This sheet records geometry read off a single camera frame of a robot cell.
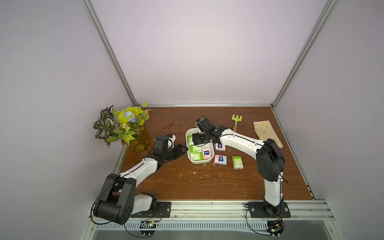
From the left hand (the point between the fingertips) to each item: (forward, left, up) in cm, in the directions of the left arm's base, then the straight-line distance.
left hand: (188, 149), depth 86 cm
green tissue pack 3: (0, -5, -6) cm, 8 cm away
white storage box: (+14, -2, -1) cm, 14 cm away
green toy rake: (+31, -35, -8) cm, 47 cm away
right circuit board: (-35, -43, -10) cm, 57 cm away
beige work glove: (+20, -53, -8) cm, 57 cm away
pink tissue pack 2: (-3, -20, -6) cm, 21 cm away
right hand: (+9, -5, +2) cm, 10 cm away
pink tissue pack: (+6, -20, -7) cm, 22 cm away
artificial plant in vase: (+7, +34, +13) cm, 38 cm away
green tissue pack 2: (+4, -4, -6) cm, 8 cm away
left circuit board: (-37, +19, -12) cm, 43 cm away
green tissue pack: (-5, -30, -7) cm, 31 cm away
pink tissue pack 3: (+1, -11, -5) cm, 12 cm away
